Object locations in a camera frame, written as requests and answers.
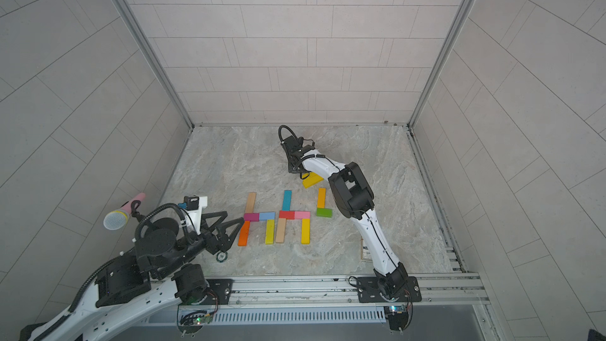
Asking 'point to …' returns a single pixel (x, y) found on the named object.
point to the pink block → (301, 215)
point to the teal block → (287, 199)
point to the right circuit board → (397, 316)
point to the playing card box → (361, 248)
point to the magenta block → (252, 217)
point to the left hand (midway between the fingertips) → (240, 219)
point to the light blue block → (265, 216)
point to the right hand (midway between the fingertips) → (299, 166)
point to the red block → (288, 215)
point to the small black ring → (226, 258)
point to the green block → (324, 212)
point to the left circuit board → (192, 321)
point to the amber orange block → (321, 198)
